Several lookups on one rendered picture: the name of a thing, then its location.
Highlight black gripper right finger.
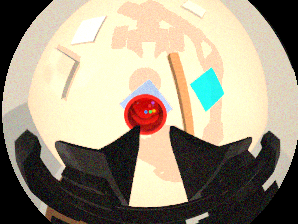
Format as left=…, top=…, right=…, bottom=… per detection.
left=169, top=125, right=253, bottom=201

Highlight orange flat bar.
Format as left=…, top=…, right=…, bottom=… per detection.
left=168, top=52, right=194, bottom=135

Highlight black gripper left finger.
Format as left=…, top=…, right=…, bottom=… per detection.
left=55, top=125, right=141, bottom=206

